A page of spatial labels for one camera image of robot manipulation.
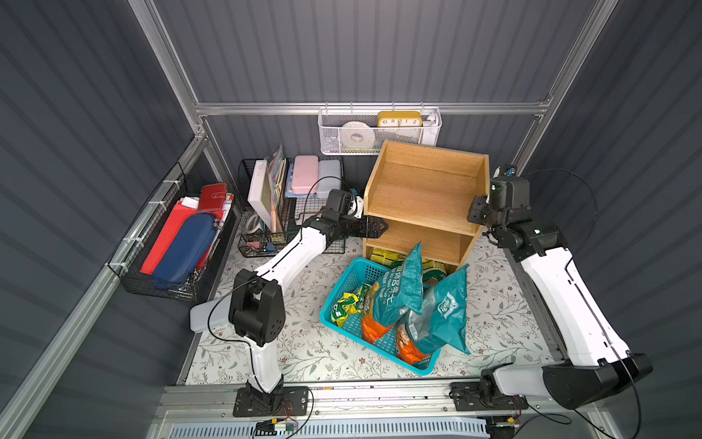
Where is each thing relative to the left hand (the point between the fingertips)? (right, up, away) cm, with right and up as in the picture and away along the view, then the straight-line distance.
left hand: (382, 226), depth 85 cm
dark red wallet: (-50, +8, -6) cm, 51 cm away
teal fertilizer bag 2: (+13, -23, -21) cm, 33 cm away
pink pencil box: (-27, +20, +14) cm, 36 cm away
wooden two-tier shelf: (+13, +10, -3) cm, 17 cm away
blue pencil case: (-52, -6, -16) cm, 54 cm away
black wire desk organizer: (-35, +11, +9) cm, 38 cm away
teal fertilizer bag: (+3, -16, -17) cm, 24 cm away
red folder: (-57, +3, -9) cm, 58 cm away
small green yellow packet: (-10, -24, -3) cm, 26 cm away
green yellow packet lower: (+18, -15, +9) cm, 25 cm away
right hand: (+28, +4, -13) cm, 31 cm away
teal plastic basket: (-7, -16, +7) cm, 18 cm away
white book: (-40, +12, +5) cm, 42 cm away
